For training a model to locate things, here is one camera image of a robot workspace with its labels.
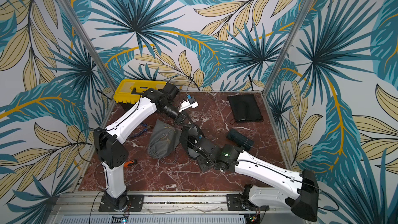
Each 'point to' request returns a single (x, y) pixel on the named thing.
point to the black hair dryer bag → (189, 139)
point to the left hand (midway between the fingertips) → (191, 127)
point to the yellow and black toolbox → (128, 91)
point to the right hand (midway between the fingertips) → (201, 160)
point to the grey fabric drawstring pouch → (163, 140)
